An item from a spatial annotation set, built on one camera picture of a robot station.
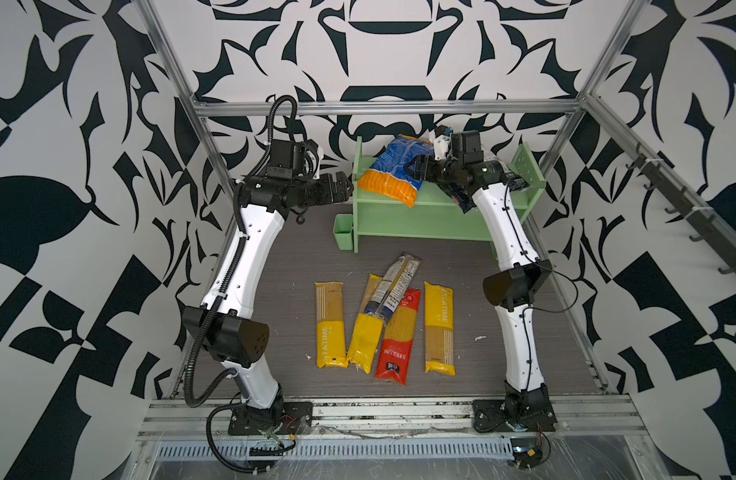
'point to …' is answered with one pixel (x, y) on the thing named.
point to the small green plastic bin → (343, 231)
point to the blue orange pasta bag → (389, 177)
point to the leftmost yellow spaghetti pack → (330, 324)
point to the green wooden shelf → (433, 216)
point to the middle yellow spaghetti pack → (367, 331)
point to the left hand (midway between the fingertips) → (338, 181)
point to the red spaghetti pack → (396, 346)
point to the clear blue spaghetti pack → (385, 298)
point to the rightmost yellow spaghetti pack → (439, 329)
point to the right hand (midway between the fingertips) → (413, 163)
